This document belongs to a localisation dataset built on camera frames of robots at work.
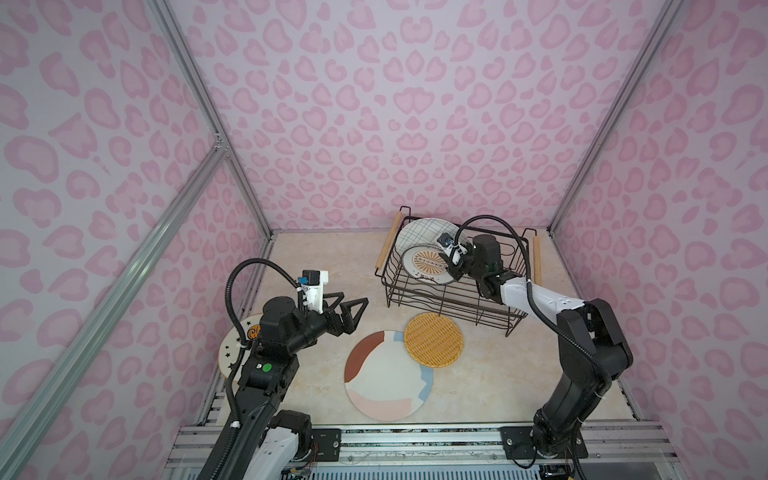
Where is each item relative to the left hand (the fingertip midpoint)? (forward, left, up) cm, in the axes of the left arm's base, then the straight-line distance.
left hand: (355, 295), depth 69 cm
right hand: (+23, -25, -9) cm, 35 cm away
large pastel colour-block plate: (-11, -5, -28) cm, 31 cm away
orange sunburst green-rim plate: (+23, -19, -18) cm, 35 cm away
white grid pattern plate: (+29, -19, -9) cm, 35 cm away
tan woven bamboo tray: (0, -20, -27) cm, 34 cm away
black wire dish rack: (+15, -31, -28) cm, 44 cm away
